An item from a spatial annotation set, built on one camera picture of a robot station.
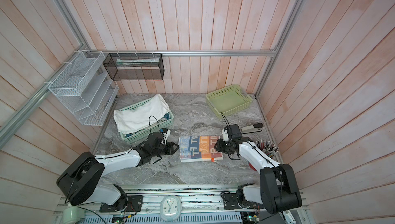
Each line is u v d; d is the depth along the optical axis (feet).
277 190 1.37
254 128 3.21
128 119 3.29
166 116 3.31
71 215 2.16
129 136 2.94
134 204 2.41
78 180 1.50
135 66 3.40
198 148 2.96
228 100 3.74
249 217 2.33
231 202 2.40
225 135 2.69
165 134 2.66
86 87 2.41
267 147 2.39
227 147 2.46
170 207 2.30
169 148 2.55
